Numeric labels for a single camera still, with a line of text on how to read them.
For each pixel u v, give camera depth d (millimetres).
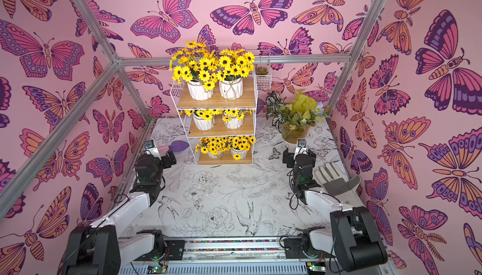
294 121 922
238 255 731
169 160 768
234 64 605
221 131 828
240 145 898
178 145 1061
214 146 877
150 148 725
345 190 881
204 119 749
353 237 419
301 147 728
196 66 623
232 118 755
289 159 785
